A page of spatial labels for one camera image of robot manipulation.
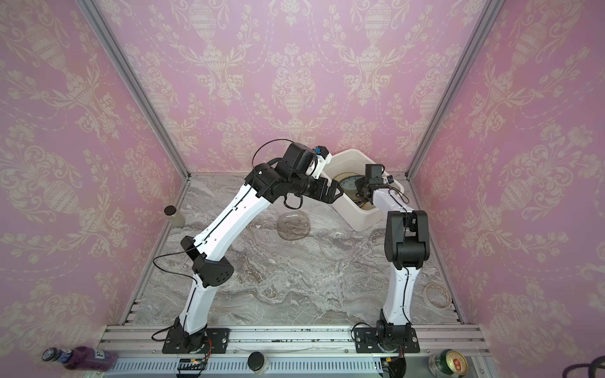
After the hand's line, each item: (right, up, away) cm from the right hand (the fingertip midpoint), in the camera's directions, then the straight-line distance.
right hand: (360, 181), depth 103 cm
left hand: (-15, -5, -31) cm, 35 cm away
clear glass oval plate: (-29, -19, 0) cm, 35 cm away
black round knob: (-36, -51, -40) cm, 75 cm away
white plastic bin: (-2, +10, +6) cm, 12 cm away
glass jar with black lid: (-77, -16, -6) cm, 79 cm away
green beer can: (+14, -51, -41) cm, 67 cm away
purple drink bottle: (-85, -51, -38) cm, 107 cm away
